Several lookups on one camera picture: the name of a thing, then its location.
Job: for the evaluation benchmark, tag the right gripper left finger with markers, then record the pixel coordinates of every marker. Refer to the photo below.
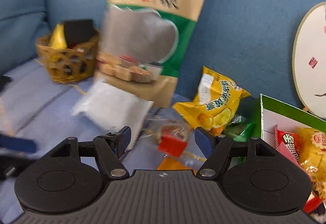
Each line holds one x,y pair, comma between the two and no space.
110,148

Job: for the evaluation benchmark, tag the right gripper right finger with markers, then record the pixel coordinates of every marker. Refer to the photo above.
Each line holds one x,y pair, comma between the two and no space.
217,152

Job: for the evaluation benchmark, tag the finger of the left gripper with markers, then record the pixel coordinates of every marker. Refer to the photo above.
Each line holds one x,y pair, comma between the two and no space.
17,144

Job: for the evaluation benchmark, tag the green snack packet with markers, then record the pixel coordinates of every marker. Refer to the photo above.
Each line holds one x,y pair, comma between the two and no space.
239,128

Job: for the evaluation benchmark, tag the orange snack packet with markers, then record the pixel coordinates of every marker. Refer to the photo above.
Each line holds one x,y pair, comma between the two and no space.
169,163

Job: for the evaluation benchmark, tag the clear nut snack packet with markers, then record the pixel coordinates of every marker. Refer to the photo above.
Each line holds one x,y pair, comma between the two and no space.
167,137

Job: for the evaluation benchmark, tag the yellow chip bag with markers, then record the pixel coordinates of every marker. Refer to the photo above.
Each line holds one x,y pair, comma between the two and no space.
215,103

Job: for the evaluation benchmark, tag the red date snack packet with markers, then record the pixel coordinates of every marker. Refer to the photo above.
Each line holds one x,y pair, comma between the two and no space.
288,144

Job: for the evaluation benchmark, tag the yellow cake packet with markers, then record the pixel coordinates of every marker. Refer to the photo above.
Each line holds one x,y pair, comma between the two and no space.
312,152

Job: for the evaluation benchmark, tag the white foil pouch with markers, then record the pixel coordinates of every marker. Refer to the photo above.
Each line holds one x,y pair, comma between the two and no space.
111,108

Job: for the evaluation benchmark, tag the green white cardboard box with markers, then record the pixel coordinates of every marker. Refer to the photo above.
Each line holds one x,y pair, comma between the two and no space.
270,113

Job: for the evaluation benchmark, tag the woven bamboo basket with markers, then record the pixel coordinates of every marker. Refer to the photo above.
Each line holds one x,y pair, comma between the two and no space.
68,65

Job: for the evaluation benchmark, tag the yellow black packet in basket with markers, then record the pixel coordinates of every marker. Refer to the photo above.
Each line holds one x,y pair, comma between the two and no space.
68,34

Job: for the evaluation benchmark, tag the blue sofa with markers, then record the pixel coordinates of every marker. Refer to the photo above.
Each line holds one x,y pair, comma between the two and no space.
249,41

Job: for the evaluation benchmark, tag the blue cushion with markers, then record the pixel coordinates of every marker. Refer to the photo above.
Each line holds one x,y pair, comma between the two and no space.
22,22

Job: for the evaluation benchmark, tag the large beige green grain bag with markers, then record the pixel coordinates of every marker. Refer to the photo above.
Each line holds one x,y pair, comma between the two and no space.
143,43

